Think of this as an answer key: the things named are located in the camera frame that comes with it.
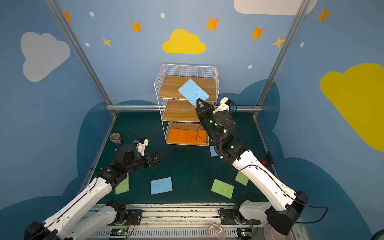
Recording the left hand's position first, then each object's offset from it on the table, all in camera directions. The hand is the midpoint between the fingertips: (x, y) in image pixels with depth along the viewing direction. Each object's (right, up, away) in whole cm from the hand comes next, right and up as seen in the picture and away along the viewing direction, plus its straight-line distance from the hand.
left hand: (160, 155), depth 77 cm
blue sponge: (+31, -2, +22) cm, 38 cm away
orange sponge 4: (+24, +7, +27) cm, 37 cm away
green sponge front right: (+34, -20, +5) cm, 40 cm away
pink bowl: (+52, -33, -12) cm, 62 cm away
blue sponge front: (-1, -19, +7) cm, 20 cm away
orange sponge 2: (+9, +8, +28) cm, 30 cm away
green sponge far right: (+46, -16, +9) cm, 49 cm away
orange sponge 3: (+16, +8, +26) cm, 32 cm away
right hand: (+19, +27, -18) cm, 38 cm away
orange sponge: (+2, +8, +27) cm, 28 cm away
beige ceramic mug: (-37, +7, +24) cm, 45 cm away
